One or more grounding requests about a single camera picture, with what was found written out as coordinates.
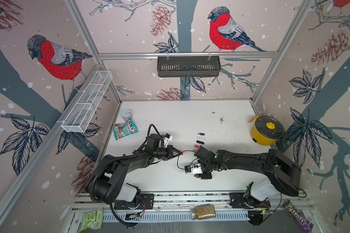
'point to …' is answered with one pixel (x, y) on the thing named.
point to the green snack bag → (92, 220)
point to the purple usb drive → (201, 134)
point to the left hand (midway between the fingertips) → (182, 151)
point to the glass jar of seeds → (203, 212)
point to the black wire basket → (188, 66)
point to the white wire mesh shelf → (76, 119)
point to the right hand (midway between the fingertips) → (198, 171)
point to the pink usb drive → (196, 146)
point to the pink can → (126, 114)
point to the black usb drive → (200, 142)
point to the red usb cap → (182, 153)
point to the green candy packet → (120, 130)
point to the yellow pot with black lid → (266, 130)
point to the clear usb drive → (201, 138)
